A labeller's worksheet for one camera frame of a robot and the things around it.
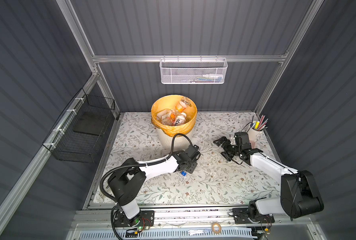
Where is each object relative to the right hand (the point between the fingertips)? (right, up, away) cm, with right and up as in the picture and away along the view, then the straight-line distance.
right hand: (218, 147), depth 89 cm
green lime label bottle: (-32, +19, 0) cm, 38 cm away
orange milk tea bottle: (-23, +16, 0) cm, 28 cm away
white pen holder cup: (+25, +7, +7) cm, 27 cm away
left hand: (-16, -10, -1) cm, 19 cm away
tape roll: (-7, -37, -19) cm, 42 cm away
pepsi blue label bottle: (-21, -14, -4) cm, 26 cm away
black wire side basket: (-73, +8, -16) cm, 75 cm away
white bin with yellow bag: (-30, +11, -13) cm, 35 cm away
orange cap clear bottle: (-21, +27, -2) cm, 34 cm away
